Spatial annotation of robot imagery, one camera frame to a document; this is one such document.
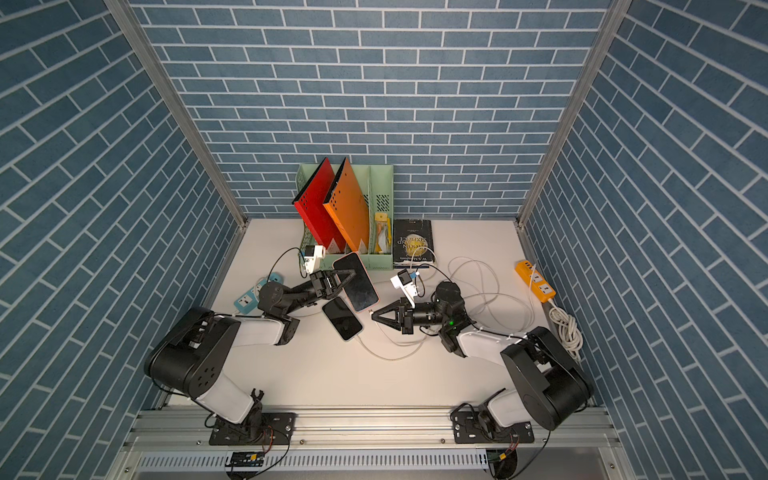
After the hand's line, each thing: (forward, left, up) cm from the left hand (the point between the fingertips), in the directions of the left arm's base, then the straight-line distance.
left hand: (359, 282), depth 73 cm
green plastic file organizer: (+44, -2, -4) cm, 45 cm away
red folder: (+26, +16, +4) cm, 31 cm away
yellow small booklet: (+35, -5, -20) cm, 40 cm away
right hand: (-8, -5, -6) cm, 11 cm away
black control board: (-34, +27, -28) cm, 51 cm away
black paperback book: (+30, -16, -21) cm, 40 cm away
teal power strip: (+7, +38, -22) cm, 44 cm away
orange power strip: (+14, -57, -20) cm, 62 cm away
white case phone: (+3, +8, -24) cm, 25 cm away
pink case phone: (-1, 0, -2) cm, 2 cm away
